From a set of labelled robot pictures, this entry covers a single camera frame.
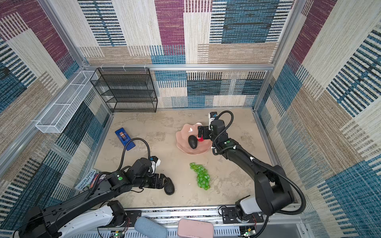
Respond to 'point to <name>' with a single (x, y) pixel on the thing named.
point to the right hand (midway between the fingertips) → (208, 128)
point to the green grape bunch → (203, 178)
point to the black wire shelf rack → (126, 89)
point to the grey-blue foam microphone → (150, 227)
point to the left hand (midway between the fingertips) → (165, 181)
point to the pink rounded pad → (194, 228)
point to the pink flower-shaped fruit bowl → (182, 135)
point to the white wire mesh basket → (55, 118)
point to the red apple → (201, 139)
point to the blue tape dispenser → (124, 138)
